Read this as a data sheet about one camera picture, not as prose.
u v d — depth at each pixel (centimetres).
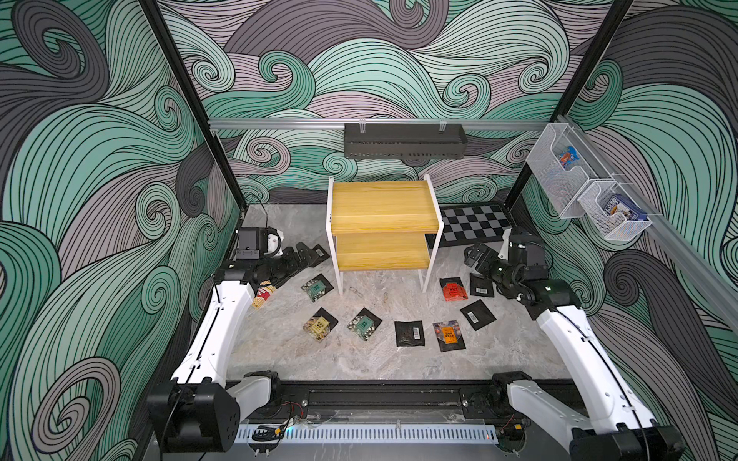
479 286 95
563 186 83
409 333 85
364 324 87
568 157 83
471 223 110
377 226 71
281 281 68
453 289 95
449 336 85
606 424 37
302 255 70
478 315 90
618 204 67
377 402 75
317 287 95
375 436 76
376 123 94
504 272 63
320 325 87
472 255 68
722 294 50
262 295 92
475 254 68
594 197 69
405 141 95
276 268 66
